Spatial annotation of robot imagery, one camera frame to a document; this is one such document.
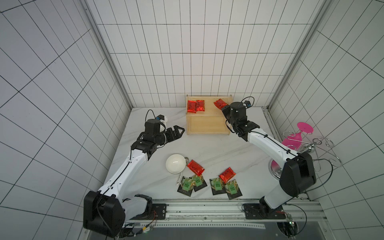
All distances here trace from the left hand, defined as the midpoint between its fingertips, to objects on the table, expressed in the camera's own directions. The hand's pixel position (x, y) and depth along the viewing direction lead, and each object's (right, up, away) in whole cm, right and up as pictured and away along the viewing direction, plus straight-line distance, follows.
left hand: (177, 134), depth 79 cm
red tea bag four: (+10, -20, +6) cm, 23 cm away
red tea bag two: (+13, +17, +10) cm, 24 cm away
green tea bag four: (+30, -30, 0) cm, 42 cm away
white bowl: (-2, -18, +8) cm, 20 cm away
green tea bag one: (+5, -29, +1) cm, 29 cm away
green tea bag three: (+22, -29, +2) cm, 36 cm away
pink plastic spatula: (+57, -1, -11) cm, 58 cm away
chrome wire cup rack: (+62, -3, -15) cm, 64 cm away
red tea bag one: (+7, +16, +10) cm, 21 cm away
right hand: (+22, +17, +4) cm, 28 cm away
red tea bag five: (+28, -23, +4) cm, 37 cm away
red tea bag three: (+25, +18, +6) cm, 31 cm away
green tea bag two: (+12, -27, +2) cm, 30 cm away
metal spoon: (+5, -17, +10) cm, 20 cm away
